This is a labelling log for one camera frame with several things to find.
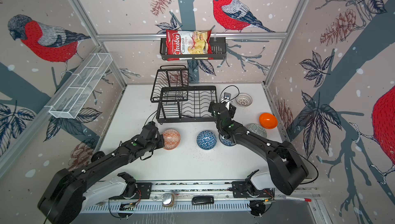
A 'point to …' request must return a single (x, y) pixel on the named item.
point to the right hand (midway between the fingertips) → (218, 104)
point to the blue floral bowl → (226, 141)
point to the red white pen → (298, 199)
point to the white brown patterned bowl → (244, 99)
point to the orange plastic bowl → (268, 120)
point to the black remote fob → (202, 200)
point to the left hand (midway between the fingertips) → (164, 140)
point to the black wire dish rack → (178, 102)
